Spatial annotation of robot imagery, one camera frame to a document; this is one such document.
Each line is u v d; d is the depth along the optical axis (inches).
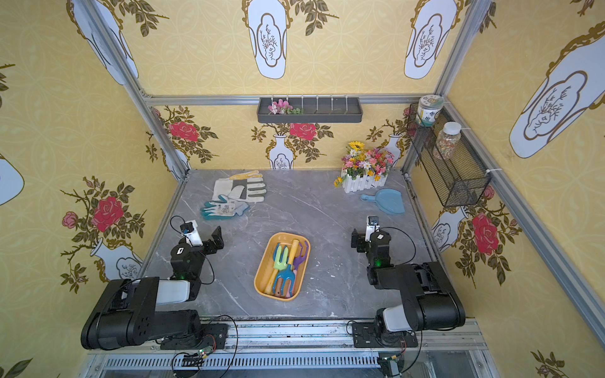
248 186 44.6
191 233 30.1
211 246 31.5
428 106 33.0
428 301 17.3
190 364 28.7
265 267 34.4
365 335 28.8
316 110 36.4
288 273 33.4
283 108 34.6
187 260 27.0
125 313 17.5
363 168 39.6
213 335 28.7
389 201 42.5
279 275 33.4
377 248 27.3
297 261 34.6
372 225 31.3
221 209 41.7
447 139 28.3
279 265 34.3
